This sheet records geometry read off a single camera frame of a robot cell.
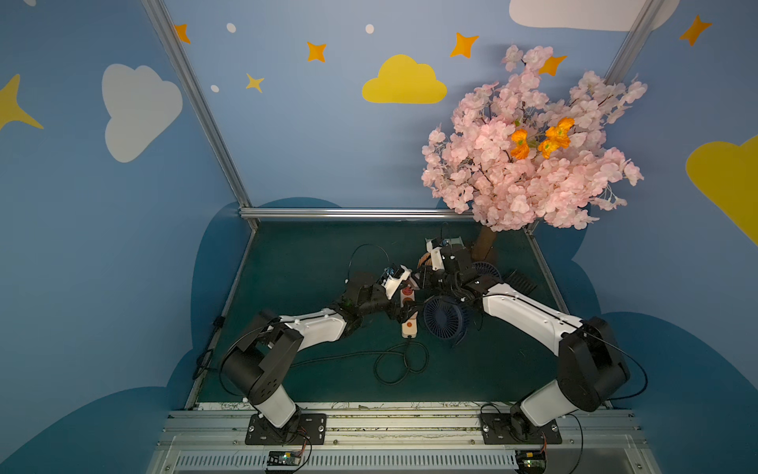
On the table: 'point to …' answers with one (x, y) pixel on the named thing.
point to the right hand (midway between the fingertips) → (417, 271)
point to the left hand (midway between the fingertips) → (415, 289)
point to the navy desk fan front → (445, 317)
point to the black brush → (520, 281)
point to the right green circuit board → (531, 461)
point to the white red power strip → (409, 328)
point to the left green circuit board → (283, 458)
